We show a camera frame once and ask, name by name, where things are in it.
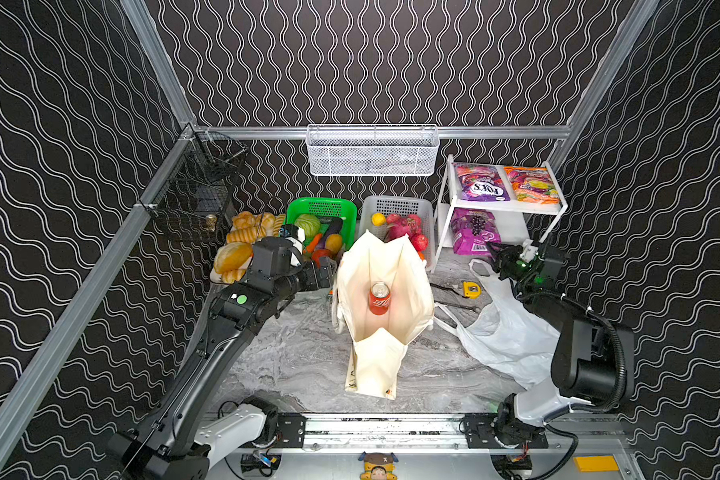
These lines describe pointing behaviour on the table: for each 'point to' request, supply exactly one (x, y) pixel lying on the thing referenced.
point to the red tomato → (317, 253)
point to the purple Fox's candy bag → (479, 182)
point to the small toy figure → (379, 466)
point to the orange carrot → (313, 243)
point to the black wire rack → (197, 194)
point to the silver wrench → (461, 301)
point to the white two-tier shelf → (518, 222)
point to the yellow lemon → (378, 219)
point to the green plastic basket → (341, 207)
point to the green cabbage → (309, 223)
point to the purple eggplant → (334, 227)
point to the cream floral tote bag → (381, 340)
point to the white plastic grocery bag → (504, 334)
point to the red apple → (420, 242)
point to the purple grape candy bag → (473, 230)
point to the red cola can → (379, 298)
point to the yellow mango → (333, 243)
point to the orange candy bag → (533, 185)
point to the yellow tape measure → (471, 290)
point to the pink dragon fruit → (401, 225)
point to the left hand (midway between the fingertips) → (327, 264)
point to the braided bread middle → (248, 234)
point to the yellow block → (596, 463)
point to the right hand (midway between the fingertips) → (488, 244)
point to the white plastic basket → (421, 207)
